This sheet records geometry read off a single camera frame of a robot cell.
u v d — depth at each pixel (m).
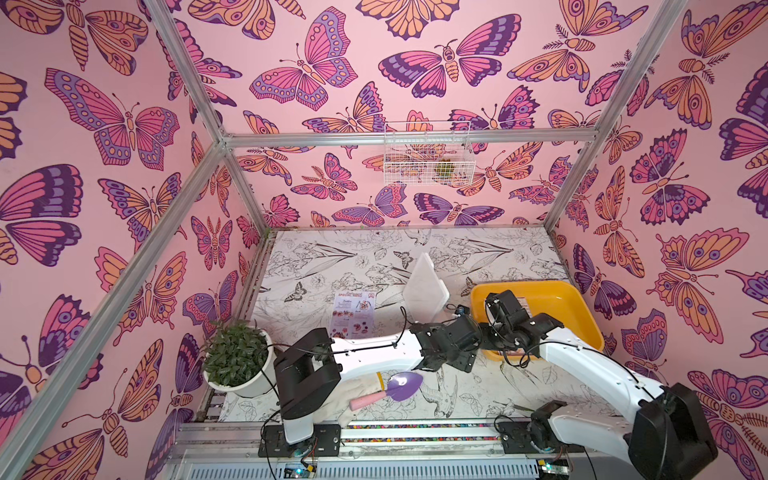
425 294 0.97
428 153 0.95
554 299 0.98
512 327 0.63
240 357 0.70
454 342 0.60
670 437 0.39
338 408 0.79
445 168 0.92
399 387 0.82
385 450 0.73
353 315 0.97
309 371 0.48
